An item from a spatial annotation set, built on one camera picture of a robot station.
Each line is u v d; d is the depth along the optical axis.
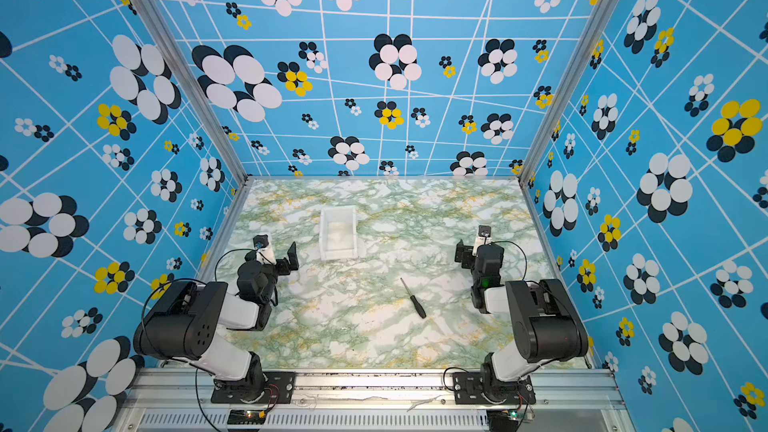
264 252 0.77
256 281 0.70
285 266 0.83
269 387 0.73
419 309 0.86
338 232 1.04
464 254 0.85
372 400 0.72
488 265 0.72
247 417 0.72
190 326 0.45
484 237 0.80
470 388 0.72
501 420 0.69
